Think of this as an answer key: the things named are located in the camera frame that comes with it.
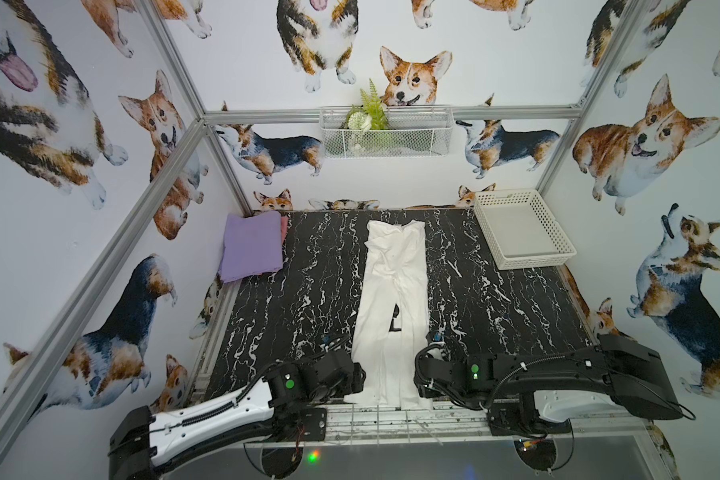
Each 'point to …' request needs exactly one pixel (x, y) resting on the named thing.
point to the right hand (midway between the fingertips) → (419, 385)
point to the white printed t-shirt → (393, 335)
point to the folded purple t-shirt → (252, 245)
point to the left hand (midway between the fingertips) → (359, 376)
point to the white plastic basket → (519, 230)
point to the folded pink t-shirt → (283, 227)
